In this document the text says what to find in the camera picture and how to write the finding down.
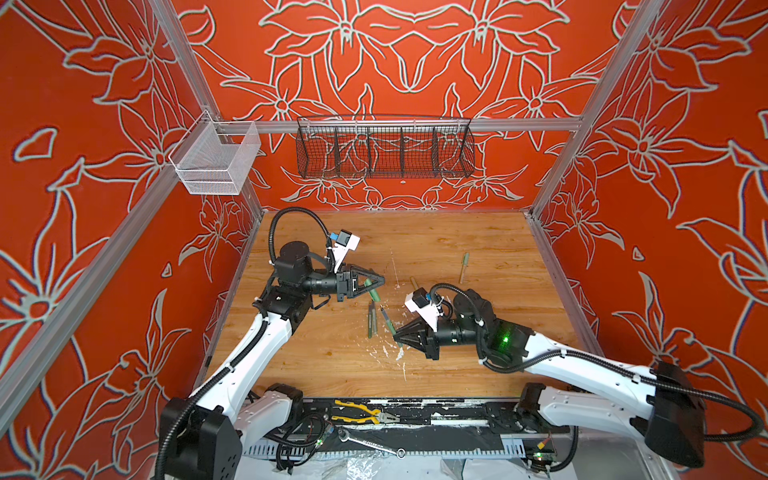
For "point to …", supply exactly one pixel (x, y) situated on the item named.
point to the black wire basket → (384, 147)
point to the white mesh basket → (212, 157)
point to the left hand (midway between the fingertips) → (380, 284)
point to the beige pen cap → (414, 283)
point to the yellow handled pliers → (377, 418)
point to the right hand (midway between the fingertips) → (395, 333)
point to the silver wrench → (344, 436)
